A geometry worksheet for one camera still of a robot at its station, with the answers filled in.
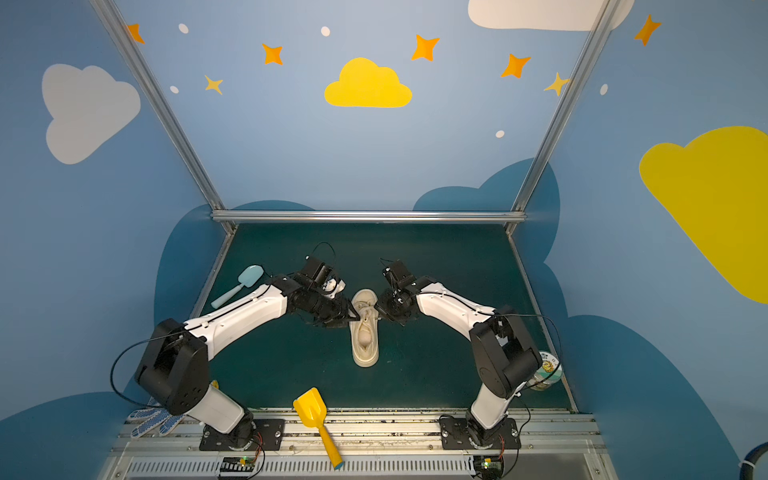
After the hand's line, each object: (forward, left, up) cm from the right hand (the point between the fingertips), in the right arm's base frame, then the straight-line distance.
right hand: (379, 309), depth 89 cm
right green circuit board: (-36, -30, -11) cm, 49 cm away
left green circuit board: (-39, +33, -10) cm, 52 cm away
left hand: (-5, +6, +4) cm, 9 cm away
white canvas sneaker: (-14, +2, -3) cm, 14 cm away
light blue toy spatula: (+14, +49, -7) cm, 51 cm away
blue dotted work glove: (-32, +57, -6) cm, 66 cm away
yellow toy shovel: (-27, +16, -7) cm, 32 cm away
